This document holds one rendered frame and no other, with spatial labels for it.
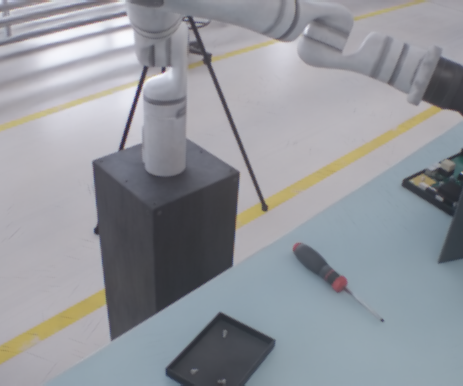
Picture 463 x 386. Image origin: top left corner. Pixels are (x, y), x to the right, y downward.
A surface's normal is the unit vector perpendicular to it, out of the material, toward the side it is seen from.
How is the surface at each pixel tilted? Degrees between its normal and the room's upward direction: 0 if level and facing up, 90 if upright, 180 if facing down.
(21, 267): 0
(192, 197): 90
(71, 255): 0
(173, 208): 90
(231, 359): 0
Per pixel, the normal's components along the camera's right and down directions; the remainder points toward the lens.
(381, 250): 0.06, -0.82
